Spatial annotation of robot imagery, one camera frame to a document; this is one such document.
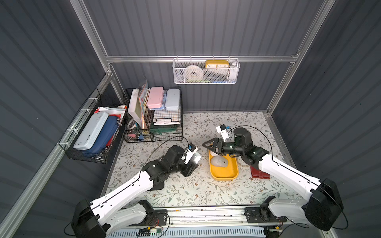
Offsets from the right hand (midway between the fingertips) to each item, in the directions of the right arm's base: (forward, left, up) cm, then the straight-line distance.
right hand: (208, 148), depth 73 cm
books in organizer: (+28, +41, +5) cm, 50 cm away
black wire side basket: (+25, +53, +7) cm, 59 cm away
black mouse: (-11, +27, -25) cm, 38 cm away
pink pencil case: (+36, +32, +3) cm, 48 cm away
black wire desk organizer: (+23, +33, +1) cm, 40 cm away
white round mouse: (+3, -8, -19) cm, 21 cm away
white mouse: (-3, +6, -4) cm, 8 cm away
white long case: (-3, +53, +13) cm, 54 cm away
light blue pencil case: (+37, +22, +1) cm, 43 cm away
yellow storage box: (-3, -14, -23) cm, 27 cm away
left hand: (-5, +8, -5) cm, 10 cm away
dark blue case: (+7, +47, +10) cm, 48 cm away
